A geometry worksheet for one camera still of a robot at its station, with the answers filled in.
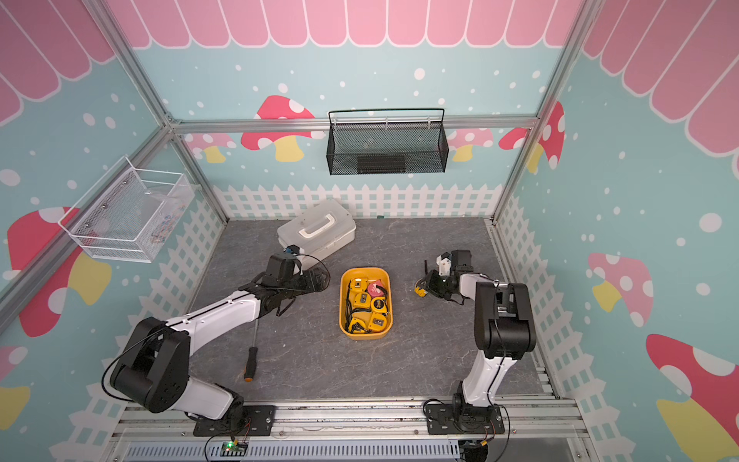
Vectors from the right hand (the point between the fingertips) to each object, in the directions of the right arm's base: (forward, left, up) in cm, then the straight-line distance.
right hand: (423, 283), depth 99 cm
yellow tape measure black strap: (-10, +25, -2) cm, 27 cm away
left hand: (-4, +34, +8) cm, 35 cm away
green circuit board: (-46, +53, -4) cm, 70 cm away
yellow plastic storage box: (+2, +14, +4) cm, 15 cm away
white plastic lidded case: (+15, +36, +11) cm, 41 cm away
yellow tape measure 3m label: (-7, +21, 0) cm, 22 cm away
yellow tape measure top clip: (-1, +22, +1) cm, 22 cm away
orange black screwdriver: (-24, +53, -1) cm, 58 cm away
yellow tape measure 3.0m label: (-4, +1, +2) cm, 5 cm away
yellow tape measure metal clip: (-15, +16, 0) cm, 21 cm away
